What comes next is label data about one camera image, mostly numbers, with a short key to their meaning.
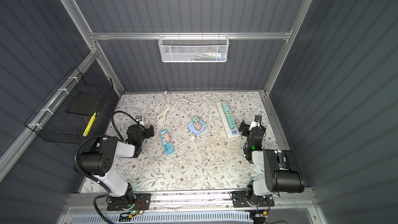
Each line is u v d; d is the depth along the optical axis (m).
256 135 0.68
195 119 0.96
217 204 0.74
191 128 0.98
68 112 0.72
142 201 0.72
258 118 0.76
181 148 0.91
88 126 0.69
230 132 0.95
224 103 1.05
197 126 0.94
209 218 0.77
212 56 0.91
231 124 0.94
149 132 0.91
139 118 0.85
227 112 0.99
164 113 1.05
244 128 0.83
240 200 0.74
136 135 0.75
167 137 0.88
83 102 0.75
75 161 0.46
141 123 0.86
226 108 1.03
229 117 0.97
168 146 0.89
